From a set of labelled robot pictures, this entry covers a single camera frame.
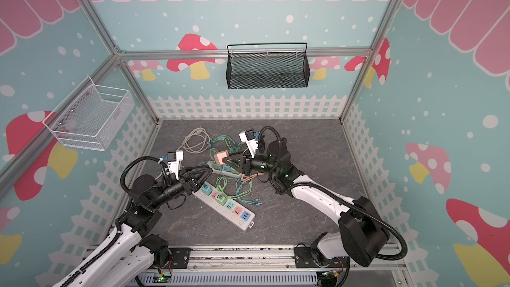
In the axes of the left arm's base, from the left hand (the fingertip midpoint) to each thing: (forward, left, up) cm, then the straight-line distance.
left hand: (211, 173), depth 68 cm
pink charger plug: (+4, -3, +5) cm, 7 cm away
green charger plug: (-1, 0, -19) cm, 19 cm away
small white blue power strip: (+14, +1, -22) cm, 26 cm away
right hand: (+4, -5, +4) cm, 7 cm away
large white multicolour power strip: (-6, -8, -24) cm, 26 cm away
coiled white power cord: (+33, +19, -26) cm, 46 cm away
